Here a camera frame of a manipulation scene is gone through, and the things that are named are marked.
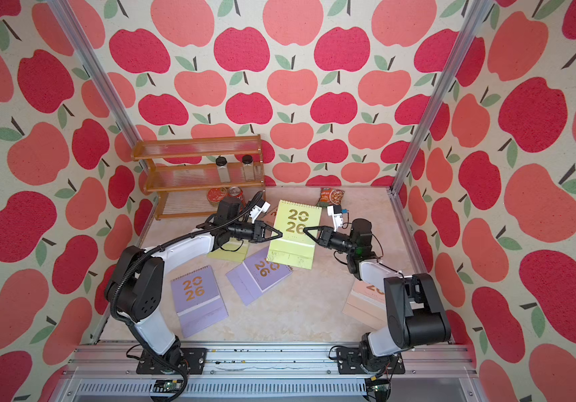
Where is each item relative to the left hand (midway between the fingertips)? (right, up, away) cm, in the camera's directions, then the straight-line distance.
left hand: (281, 242), depth 80 cm
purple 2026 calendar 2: (-29, -21, +6) cm, 37 cm away
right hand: (+8, +2, +2) cm, 9 cm away
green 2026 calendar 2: (+4, -2, +1) cm, 5 cm away
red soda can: (-20, +18, +24) cm, 36 cm away
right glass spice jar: (-14, +27, +18) cm, 36 cm away
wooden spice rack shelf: (-48, +30, +37) cm, 67 cm away
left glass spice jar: (-24, +29, +15) cm, 40 cm away
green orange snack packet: (+22, +17, +34) cm, 44 cm away
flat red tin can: (-31, +17, +31) cm, 47 cm away
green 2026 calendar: (-15, -2, -2) cm, 15 cm away
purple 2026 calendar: (-10, -14, +11) cm, 20 cm away
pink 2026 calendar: (+30, -23, +6) cm, 38 cm away
